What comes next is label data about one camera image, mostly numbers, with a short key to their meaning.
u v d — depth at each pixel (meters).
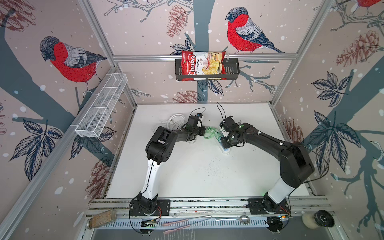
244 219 0.69
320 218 0.61
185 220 0.70
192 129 0.85
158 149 0.57
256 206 0.74
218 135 0.93
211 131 1.01
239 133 0.63
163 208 0.73
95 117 0.73
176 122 1.07
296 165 0.47
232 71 0.95
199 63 0.88
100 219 0.67
